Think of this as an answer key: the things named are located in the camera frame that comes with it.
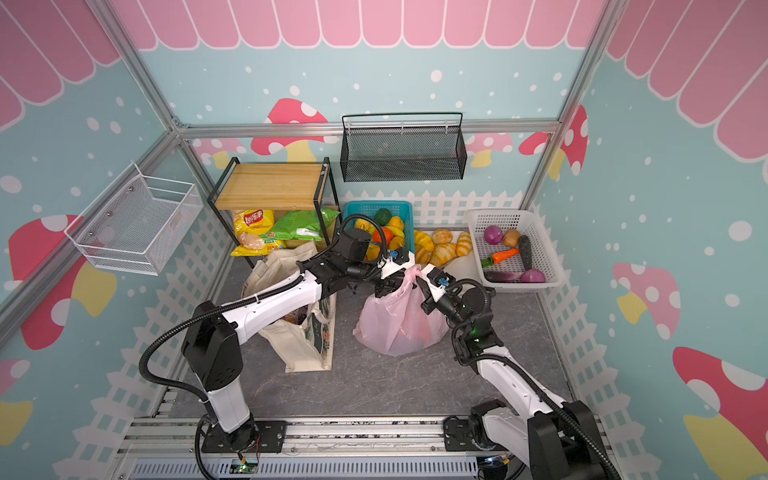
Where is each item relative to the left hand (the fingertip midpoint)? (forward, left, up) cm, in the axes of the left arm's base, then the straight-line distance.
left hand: (411, 282), depth 77 cm
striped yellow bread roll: (+32, -6, -19) cm, 38 cm away
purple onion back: (+34, -32, -17) cm, 50 cm away
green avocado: (+41, +10, -15) cm, 45 cm away
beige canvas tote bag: (-13, +27, -10) cm, 32 cm away
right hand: (+1, -1, +3) cm, 3 cm away
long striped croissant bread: (+25, -12, -18) cm, 33 cm away
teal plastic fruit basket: (+44, +4, -14) cm, 47 cm away
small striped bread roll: (+31, -21, -20) cm, 42 cm away
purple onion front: (+15, -41, -16) cm, 47 cm away
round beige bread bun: (+34, -13, -18) cm, 40 cm away
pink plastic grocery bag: (-8, +4, -8) cm, 12 cm away
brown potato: (+33, -39, -18) cm, 54 cm away
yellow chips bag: (+20, +50, -1) cm, 54 cm away
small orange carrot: (+25, -32, -19) cm, 45 cm away
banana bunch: (+39, +5, -17) cm, 43 cm away
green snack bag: (+17, +29, +4) cm, 34 cm away
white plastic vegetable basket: (+16, -33, -19) cm, 41 cm away
